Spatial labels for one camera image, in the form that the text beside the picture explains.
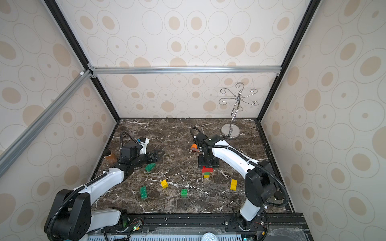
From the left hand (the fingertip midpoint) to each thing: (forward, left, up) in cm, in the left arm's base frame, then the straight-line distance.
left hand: (163, 152), depth 85 cm
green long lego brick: (-18, +10, -12) cm, 24 cm away
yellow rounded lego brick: (-14, -1, -10) cm, 17 cm away
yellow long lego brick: (-13, -40, -12) cm, 44 cm away
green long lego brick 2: (-4, +10, -11) cm, 16 cm away
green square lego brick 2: (-19, -12, -10) cm, 25 cm away
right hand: (-6, -27, -4) cm, 28 cm away
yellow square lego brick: (-8, -25, -13) cm, 29 cm away
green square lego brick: (-6, -25, -14) cm, 29 cm away
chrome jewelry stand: (+26, -44, -10) cm, 52 cm away
